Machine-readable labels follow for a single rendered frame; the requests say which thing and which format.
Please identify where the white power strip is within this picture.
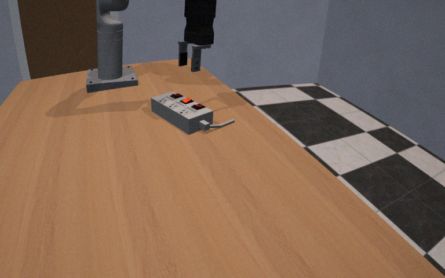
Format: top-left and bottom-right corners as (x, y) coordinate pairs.
(151, 92), (235, 134)

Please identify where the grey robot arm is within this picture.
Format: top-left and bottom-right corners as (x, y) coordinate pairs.
(96, 0), (129, 80)

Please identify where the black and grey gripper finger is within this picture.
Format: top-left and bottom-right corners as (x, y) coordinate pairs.
(191, 45), (211, 72)
(178, 41), (190, 66)

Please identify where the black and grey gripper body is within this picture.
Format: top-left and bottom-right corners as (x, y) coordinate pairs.
(184, 0), (217, 46)

